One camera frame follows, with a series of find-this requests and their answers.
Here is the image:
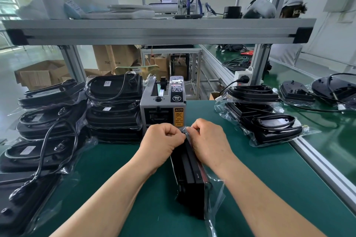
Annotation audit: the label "grey metal shelf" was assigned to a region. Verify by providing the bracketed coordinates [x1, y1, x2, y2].
[3, 19, 317, 46]

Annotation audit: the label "person's left hand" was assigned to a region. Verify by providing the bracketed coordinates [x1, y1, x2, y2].
[133, 123, 187, 176]

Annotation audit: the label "person's left forearm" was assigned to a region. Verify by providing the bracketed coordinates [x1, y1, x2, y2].
[50, 156, 159, 237]

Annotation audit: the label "aluminium table edge rail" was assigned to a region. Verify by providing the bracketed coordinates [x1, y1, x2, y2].
[292, 137, 356, 213]

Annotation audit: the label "person's right forearm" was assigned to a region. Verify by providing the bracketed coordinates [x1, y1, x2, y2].
[214, 156, 329, 237]

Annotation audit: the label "white handset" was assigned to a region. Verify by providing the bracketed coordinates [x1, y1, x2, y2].
[64, 1, 87, 19]

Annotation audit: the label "white flat scale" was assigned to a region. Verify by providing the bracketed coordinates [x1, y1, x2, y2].
[86, 3, 156, 20]

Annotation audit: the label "bundle of black cables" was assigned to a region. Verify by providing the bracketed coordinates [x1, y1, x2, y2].
[222, 56, 251, 73]

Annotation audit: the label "person's right hand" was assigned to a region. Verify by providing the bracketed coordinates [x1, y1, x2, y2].
[186, 118, 237, 174]

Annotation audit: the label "stack of bagged lamps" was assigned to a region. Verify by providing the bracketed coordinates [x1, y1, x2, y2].
[167, 126, 226, 237]

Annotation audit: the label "grey barcode scanner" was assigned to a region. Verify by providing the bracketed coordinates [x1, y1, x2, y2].
[243, 0, 277, 19]

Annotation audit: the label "window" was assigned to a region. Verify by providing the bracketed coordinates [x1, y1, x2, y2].
[0, 0, 20, 49]

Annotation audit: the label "unbagged black lamps with cables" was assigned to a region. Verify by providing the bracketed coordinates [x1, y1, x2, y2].
[278, 73, 356, 110]

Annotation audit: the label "group of bagged black lamps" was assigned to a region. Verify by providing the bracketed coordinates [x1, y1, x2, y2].
[216, 84, 320, 147]

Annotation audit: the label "white power socket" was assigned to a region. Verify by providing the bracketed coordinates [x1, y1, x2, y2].
[234, 73, 251, 85]

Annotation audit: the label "black cup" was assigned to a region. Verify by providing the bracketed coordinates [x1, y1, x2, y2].
[224, 6, 243, 19]

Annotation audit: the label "grey tape dispenser machine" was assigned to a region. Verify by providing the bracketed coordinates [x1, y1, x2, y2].
[140, 76, 187, 135]

